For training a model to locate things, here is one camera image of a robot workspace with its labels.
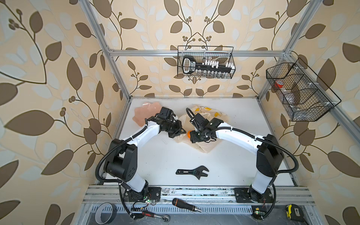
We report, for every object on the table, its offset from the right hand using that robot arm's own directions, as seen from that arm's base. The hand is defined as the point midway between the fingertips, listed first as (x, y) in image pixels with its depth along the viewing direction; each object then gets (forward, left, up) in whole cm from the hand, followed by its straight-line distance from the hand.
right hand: (194, 138), depth 85 cm
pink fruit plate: (+30, +35, -7) cm, 47 cm away
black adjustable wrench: (-17, -2, -10) cm, 20 cm away
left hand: (+3, +6, +5) cm, 8 cm away
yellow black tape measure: (-38, -46, -7) cm, 60 cm away
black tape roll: (-35, +47, -9) cm, 59 cm away
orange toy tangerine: (-2, +3, +8) cm, 8 cm away
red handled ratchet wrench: (-38, +16, -8) cm, 42 cm away
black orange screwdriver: (-32, +9, -7) cm, 34 cm away
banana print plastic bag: (-4, -7, -3) cm, 9 cm away
